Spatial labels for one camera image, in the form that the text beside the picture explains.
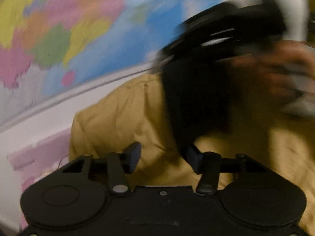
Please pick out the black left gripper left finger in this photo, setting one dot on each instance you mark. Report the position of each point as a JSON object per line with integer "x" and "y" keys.
{"x": 111, "y": 170}

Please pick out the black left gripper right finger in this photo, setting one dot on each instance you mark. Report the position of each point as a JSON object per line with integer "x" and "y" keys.
{"x": 210, "y": 165}

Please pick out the mustard yellow jacket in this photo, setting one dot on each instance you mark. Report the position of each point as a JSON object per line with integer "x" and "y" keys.
{"x": 136, "y": 111}

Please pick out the person's right hand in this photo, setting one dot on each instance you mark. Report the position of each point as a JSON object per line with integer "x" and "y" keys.
{"x": 268, "y": 72}

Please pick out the pink bed sheet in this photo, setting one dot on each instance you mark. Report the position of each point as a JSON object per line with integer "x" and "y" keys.
{"x": 24, "y": 160}

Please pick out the colourful wall map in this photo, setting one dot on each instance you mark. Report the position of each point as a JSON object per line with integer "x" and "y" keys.
{"x": 50, "y": 46}

